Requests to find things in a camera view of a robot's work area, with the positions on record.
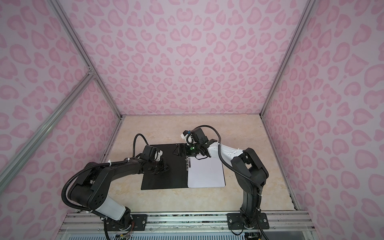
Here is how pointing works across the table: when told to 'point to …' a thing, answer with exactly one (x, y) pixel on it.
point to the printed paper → (206, 172)
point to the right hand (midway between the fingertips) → (179, 151)
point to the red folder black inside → (176, 176)
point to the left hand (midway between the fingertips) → (171, 165)
